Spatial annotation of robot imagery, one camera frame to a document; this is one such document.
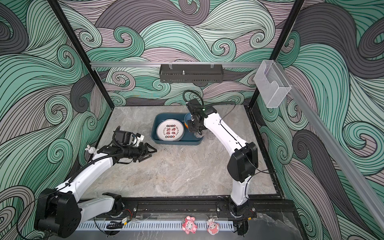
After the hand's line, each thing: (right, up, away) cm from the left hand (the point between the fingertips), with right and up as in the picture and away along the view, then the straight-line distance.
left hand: (155, 151), depth 79 cm
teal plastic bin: (+18, +5, +18) cm, 26 cm away
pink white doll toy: (+30, -31, -14) cm, 45 cm away
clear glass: (+24, +8, +8) cm, 27 cm away
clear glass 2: (-12, +10, +21) cm, 26 cm away
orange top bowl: (+17, +13, +22) cm, 30 cm away
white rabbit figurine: (-39, -1, +8) cm, 40 cm away
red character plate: (+5, +10, +24) cm, 26 cm away
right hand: (+22, +12, +5) cm, 25 cm away
